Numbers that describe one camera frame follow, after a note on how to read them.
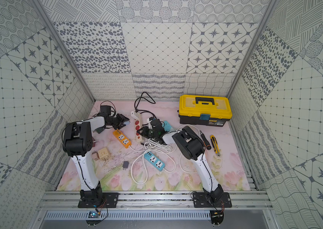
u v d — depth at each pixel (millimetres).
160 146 925
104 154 854
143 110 1150
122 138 953
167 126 1005
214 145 929
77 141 562
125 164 859
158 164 838
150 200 764
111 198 747
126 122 1037
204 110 937
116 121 943
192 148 593
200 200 738
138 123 1011
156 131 838
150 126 866
